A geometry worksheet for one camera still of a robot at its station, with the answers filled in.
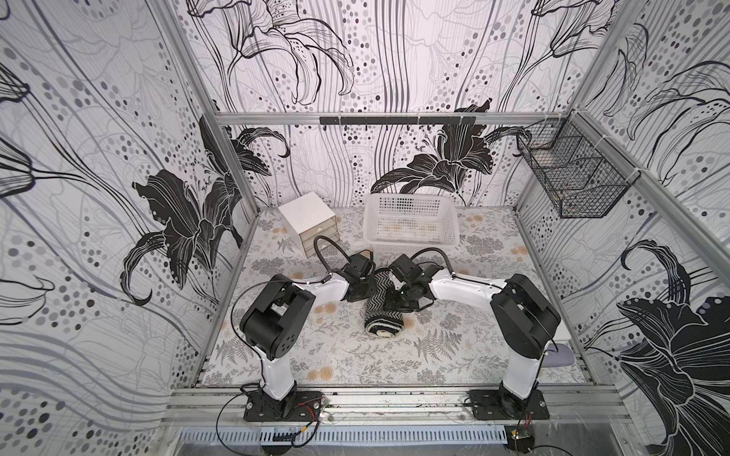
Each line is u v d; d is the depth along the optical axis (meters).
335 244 0.86
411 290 0.69
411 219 1.15
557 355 0.80
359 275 0.75
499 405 0.64
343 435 0.76
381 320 0.80
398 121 0.91
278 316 0.51
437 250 0.76
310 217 0.98
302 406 0.73
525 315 0.50
